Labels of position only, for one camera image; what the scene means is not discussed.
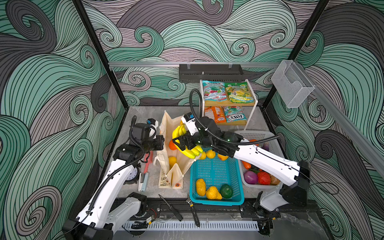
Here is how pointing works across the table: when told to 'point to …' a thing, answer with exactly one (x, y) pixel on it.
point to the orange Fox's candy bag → (219, 114)
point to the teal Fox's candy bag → (234, 113)
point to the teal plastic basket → (215, 181)
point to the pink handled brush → (143, 177)
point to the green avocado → (226, 191)
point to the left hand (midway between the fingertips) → (164, 138)
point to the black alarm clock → (134, 175)
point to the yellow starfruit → (201, 187)
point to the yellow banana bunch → (192, 152)
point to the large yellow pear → (213, 193)
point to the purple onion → (250, 177)
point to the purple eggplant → (266, 146)
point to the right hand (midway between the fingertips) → (180, 137)
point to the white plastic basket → (274, 147)
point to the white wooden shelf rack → (227, 101)
